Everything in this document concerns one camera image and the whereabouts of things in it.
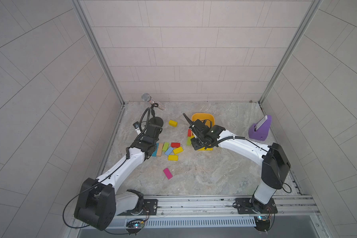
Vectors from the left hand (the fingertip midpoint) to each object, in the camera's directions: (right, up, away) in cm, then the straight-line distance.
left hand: (151, 133), depth 86 cm
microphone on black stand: (-1, +21, -5) cm, 21 cm away
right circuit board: (+57, -40, -18) cm, 72 cm away
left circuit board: (-2, -39, -21) cm, 44 cm away
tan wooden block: (+4, -11, +3) cm, 12 cm away
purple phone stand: (+66, +1, +3) cm, 66 cm away
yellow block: (+12, +4, +16) cm, 20 cm away
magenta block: (+10, -22, -4) cm, 25 cm away
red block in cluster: (+14, -9, +8) cm, 18 cm away
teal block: (+1, -13, +2) cm, 13 cm away
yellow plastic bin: (+32, +9, +16) cm, 37 cm away
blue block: (+10, -12, +3) cm, 16 cm away
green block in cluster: (+8, -9, +5) cm, 13 cm away
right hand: (+25, -6, -2) cm, 26 cm away
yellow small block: (+16, -11, +4) cm, 20 cm away
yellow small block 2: (+13, -15, +1) cm, 20 cm away
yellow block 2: (+32, -11, +5) cm, 34 cm away
